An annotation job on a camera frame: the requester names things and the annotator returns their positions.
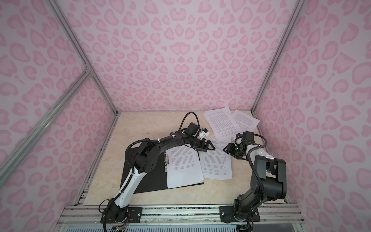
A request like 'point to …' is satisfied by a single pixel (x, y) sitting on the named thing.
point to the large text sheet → (222, 123)
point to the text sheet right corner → (247, 123)
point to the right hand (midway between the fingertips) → (227, 149)
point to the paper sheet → (184, 167)
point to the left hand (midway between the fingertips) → (211, 149)
